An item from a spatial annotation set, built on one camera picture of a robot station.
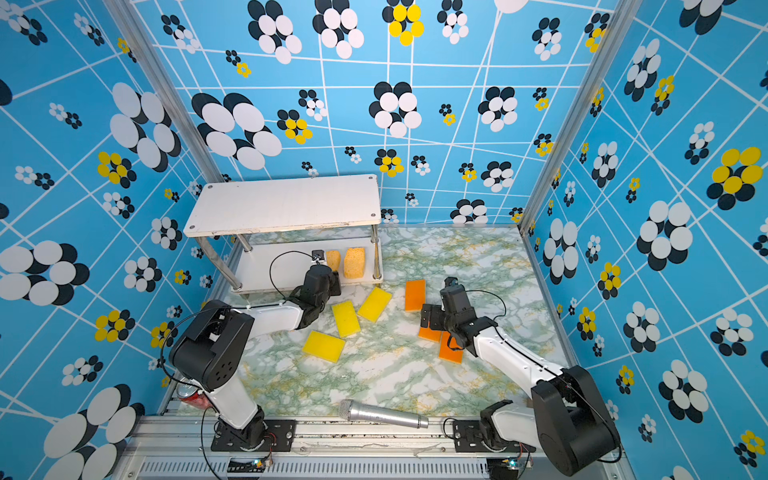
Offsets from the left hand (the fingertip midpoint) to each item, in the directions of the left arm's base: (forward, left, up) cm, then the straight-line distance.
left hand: (333, 272), depth 96 cm
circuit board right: (-51, -45, -8) cm, 69 cm away
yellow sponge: (-21, +1, -8) cm, 23 cm away
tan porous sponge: (+3, -7, +1) cm, 7 cm away
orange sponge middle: (-19, -32, -5) cm, 37 cm away
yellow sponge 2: (-13, -5, -7) cm, 16 cm away
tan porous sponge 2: (+3, 0, +3) cm, 4 cm away
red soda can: (-38, +29, +2) cm, 48 cm away
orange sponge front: (-24, -35, -7) cm, 43 cm away
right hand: (-13, -33, -2) cm, 36 cm away
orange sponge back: (-4, -27, -7) cm, 28 cm away
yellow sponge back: (-7, -14, -9) cm, 18 cm away
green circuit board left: (-51, +16, -11) cm, 54 cm away
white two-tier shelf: (+24, +33, -8) cm, 42 cm away
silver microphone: (-40, -10, -5) cm, 41 cm away
